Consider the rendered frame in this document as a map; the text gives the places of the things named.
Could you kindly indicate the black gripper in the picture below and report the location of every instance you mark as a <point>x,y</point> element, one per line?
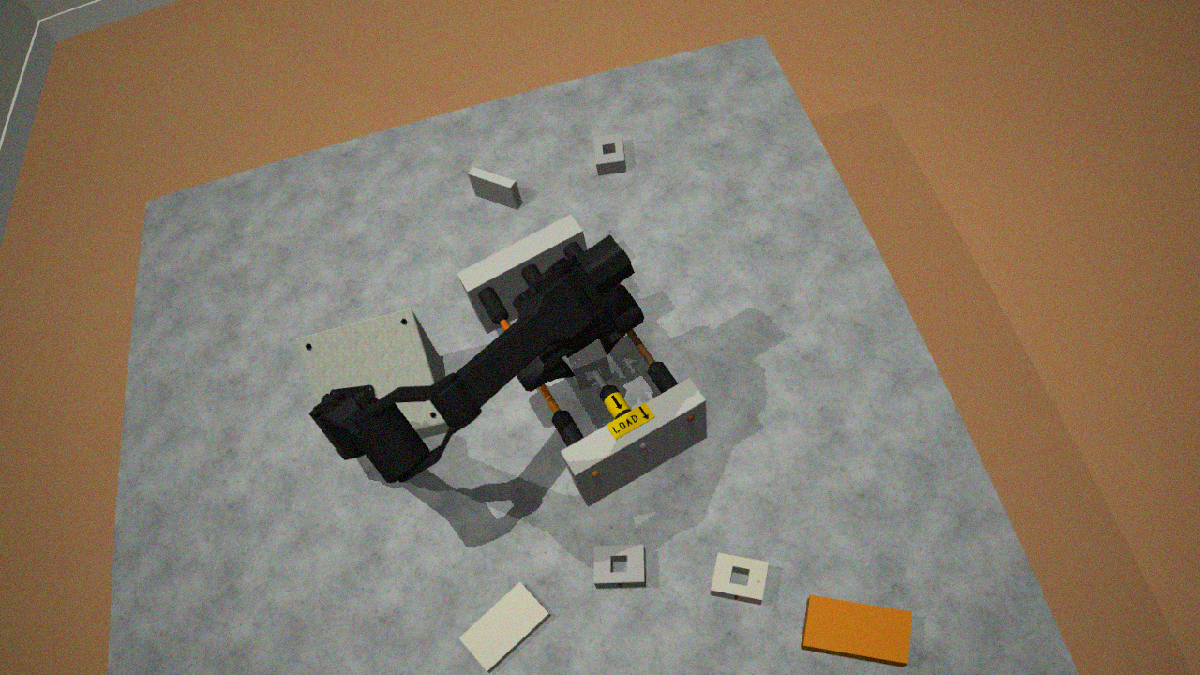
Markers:
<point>622,314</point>

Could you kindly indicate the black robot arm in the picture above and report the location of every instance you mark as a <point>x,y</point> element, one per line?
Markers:
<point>563,304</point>

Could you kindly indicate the orange rectangular block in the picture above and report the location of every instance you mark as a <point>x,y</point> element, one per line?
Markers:
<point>855,630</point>

